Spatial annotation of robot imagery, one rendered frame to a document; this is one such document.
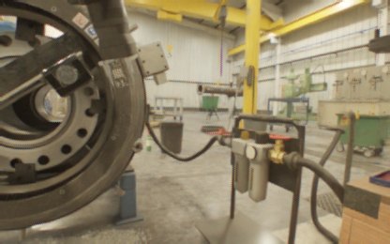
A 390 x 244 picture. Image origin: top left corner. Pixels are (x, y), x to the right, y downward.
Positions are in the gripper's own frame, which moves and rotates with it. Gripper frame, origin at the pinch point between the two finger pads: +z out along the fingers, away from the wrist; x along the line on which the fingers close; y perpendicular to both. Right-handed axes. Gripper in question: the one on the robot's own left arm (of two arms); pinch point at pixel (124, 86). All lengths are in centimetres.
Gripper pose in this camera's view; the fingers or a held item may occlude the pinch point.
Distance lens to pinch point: 49.4
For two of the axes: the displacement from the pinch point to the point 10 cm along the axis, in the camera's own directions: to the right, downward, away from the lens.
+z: 1.5, 8.8, 4.6
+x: -9.8, 0.7, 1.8
